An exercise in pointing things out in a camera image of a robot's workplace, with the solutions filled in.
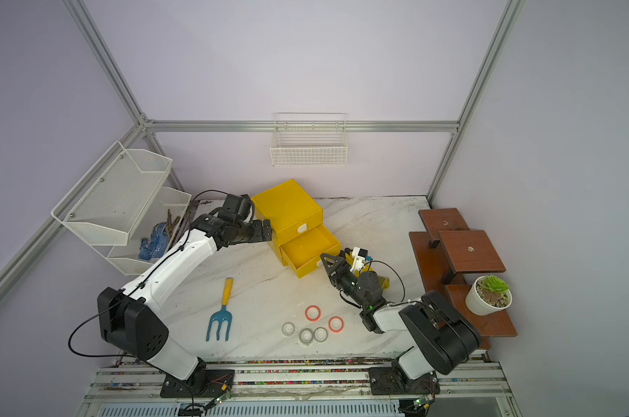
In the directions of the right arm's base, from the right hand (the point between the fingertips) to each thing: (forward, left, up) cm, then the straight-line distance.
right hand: (321, 261), depth 82 cm
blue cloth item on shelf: (+8, +57, 0) cm, 58 cm away
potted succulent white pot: (-16, -43, +7) cm, 47 cm away
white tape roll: (-16, +12, -16) cm, 25 cm away
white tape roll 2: (-18, +6, -15) cm, 24 cm away
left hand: (+8, +21, +5) cm, 23 cm away
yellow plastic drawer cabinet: (+17, +10, +6) cm, 21 cm away
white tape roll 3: (-18, +1, -15) cm, 24 cm away
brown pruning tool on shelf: (+17, +56, 0) cm, 58 cm away
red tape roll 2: (-16, -6, -15) cm, 23 cm away
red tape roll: (-11, +3, -15) cm, 19 cm away
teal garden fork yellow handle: (-11, +34, -15) cm, 39 cm away
